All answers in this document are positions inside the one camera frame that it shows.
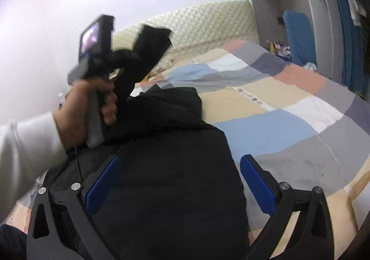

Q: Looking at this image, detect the black puffer jacket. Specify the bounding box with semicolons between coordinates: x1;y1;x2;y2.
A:
43;24;251;260

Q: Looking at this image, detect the white sleeved left forearm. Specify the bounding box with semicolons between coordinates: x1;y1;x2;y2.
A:
0;111;66;221

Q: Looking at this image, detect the person's left hand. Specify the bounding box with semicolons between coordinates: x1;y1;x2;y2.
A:
53;77;117;147

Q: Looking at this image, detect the cream quilted headboard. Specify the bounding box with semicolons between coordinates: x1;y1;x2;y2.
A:
112;0;260;77

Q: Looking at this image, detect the blue curtain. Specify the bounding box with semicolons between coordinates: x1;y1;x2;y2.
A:
337;0;368;97

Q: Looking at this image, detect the grey wardrobe cabinet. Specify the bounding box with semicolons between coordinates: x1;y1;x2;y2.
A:
251;0;344;82

